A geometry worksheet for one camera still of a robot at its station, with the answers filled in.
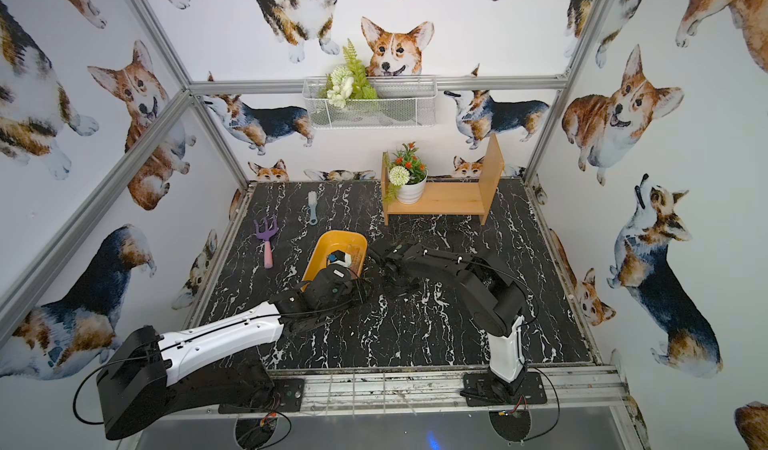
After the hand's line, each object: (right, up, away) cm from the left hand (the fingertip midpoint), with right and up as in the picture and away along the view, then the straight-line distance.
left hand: (373, 280), depth 81 cm
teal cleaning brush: (-26, +21, +32) cm, 47 cm away
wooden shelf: (+25, +23, +27) cm, 43 cm away
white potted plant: (+9, +30, +12) cm, 34 cm away
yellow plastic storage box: (-13, +9, +17) cm, 23 cm away
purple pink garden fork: (-41, +10, +25) cm, 49 cm away
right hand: (+8, -3, +10) cm, 13 cm away
